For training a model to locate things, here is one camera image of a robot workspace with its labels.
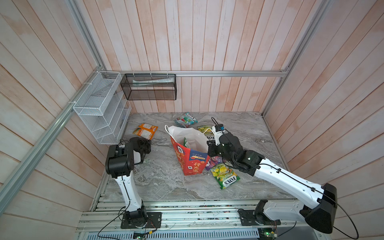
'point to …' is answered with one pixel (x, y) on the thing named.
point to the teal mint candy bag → (185, 120)
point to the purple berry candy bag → (213, 161)
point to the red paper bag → (190, 146)
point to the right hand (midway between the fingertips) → (206, 142)
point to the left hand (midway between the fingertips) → (152, 139)
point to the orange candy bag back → (145, 130)
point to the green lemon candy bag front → (223, 175)
